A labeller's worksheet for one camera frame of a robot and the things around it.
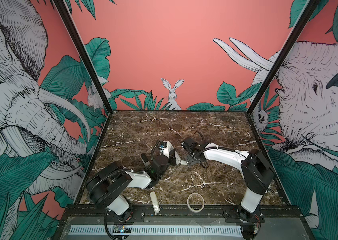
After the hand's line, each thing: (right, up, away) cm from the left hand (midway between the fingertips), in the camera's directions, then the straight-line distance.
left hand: (176, 149), depth 86 cm
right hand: (+11, -5, +4) cm, 13 cm away
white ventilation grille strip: (-7, -36, -16) cm, 40 cm away
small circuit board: (-27, -35, -16) cm, 47 cm away
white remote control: (+5, -9, +4) cm, 11 cm away
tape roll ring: (+10, -30, -11) cm, 33 cm away
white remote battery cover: (-11, -26, -11) cm, 30 cm away
